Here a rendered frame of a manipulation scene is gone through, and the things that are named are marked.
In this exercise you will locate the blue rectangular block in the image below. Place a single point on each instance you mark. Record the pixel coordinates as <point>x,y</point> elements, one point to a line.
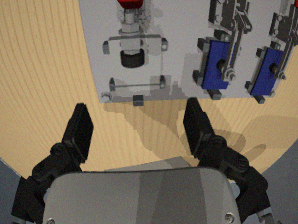
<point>211,75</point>
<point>263,80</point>

